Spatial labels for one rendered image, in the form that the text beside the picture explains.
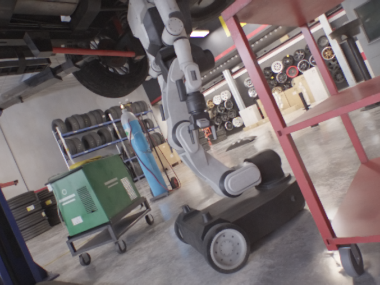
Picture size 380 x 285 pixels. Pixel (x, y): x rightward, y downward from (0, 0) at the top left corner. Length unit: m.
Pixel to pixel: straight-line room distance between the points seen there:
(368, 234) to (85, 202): 1.91
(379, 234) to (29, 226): 7.78
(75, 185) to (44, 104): 9.56
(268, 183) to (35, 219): 7.11
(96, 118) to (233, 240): 10.09
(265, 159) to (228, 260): 0.58
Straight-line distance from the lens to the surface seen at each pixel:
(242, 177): 1.44
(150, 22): 1.50
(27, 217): 8.12
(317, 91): 11.56
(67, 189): 2.40
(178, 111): 1.41
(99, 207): 2.28
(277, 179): 1.57
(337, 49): 11.91
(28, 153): 10.98
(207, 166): 1.42
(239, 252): 1.27
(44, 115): 11.60
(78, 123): 10.71
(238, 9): 0.88
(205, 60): 1.54
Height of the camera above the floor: 0.56
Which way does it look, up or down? level
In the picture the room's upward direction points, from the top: 24 degrees counter-clockwise
